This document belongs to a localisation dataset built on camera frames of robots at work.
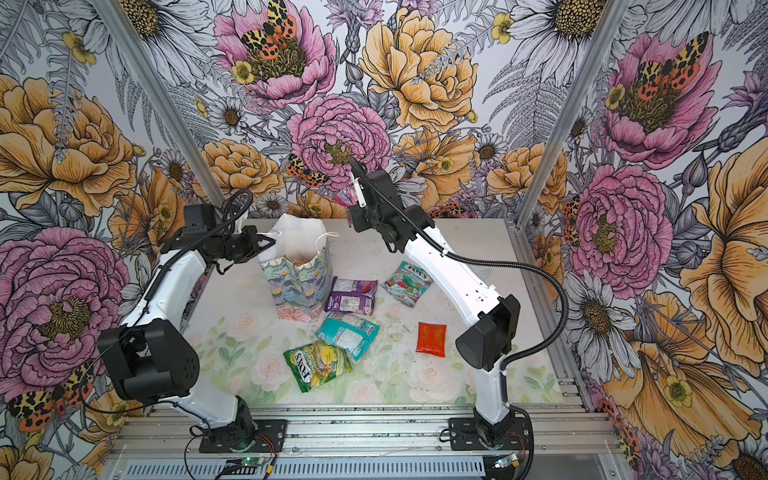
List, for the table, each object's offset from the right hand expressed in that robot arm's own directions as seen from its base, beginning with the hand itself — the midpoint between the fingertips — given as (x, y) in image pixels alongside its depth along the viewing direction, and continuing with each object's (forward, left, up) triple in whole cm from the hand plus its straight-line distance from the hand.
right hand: (362, 215), depth 78 cm
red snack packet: (-19, -18, -32) cm, 42 cm away
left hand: (-2, +25, -10) cm, 27 cm away
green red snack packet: (-1, -12, -29) cm, 32 cm away
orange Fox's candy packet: (-10, +16, -6) cm, 20 cm away
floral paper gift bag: (-11, +16, -7) cm, 20 cm away
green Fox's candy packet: (-27, +14, -30) cm, 43 cm away
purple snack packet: (-6, +6, -29) cm, 31 cm away
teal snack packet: (-19, +3, -29) cm, 35 cm away
